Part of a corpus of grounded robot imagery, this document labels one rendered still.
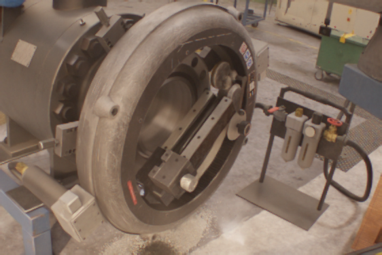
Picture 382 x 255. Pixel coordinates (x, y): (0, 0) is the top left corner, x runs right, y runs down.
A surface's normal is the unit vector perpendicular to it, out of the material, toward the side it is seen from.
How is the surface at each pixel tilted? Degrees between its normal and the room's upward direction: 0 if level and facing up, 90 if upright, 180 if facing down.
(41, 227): 90
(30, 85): 80
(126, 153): 90
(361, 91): 90
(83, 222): 90
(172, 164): 38
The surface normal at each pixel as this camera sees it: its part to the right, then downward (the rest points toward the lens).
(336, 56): -0.58, 0.28
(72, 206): 0.77, 0.36
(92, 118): -0.55, -0.01
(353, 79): -0.93, 0.04
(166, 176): -0.28, -0.55
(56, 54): -0.44, -0.30
